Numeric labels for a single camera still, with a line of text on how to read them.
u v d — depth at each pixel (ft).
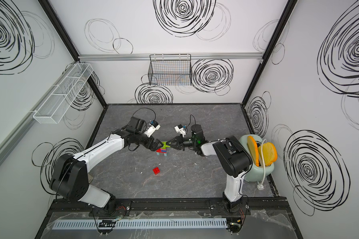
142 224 3.16
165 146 2.71
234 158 1.66
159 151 2.78
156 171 2.78
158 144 2.53
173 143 2.71
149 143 2.47
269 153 2.32
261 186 2.48
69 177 1.41
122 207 2.37
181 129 2.79
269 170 2.36
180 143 2.53
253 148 2.28
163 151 2.79
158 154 2.99
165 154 3.00
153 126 2.52
